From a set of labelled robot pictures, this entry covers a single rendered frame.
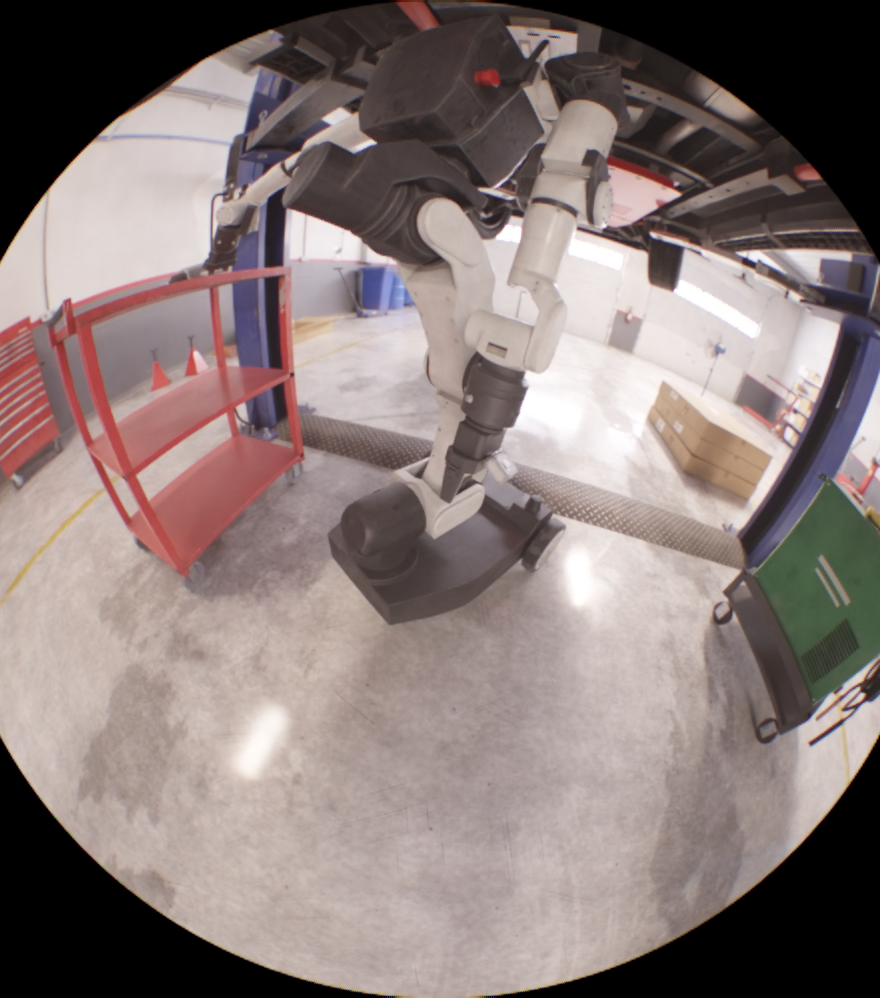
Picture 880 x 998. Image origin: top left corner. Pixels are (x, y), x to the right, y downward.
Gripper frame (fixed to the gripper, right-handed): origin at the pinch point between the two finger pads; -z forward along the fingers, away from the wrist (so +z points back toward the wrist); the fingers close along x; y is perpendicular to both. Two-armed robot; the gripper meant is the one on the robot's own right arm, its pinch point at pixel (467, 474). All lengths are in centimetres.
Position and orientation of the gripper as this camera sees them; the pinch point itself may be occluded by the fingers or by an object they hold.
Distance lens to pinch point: 52.8
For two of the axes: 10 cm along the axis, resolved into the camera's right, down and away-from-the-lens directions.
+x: 5.6, -3.6, 7.4
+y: -7.9, -5.0, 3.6
